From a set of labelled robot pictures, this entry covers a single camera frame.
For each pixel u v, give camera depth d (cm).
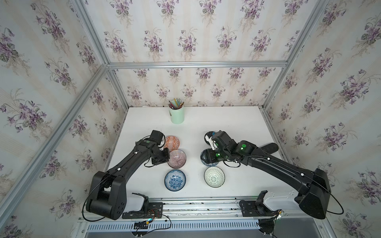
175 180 82
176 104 105
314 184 40
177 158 88
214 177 84
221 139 57
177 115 104
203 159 72
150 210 73
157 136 73
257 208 65
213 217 73
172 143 98
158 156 72
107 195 41
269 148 93
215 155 65
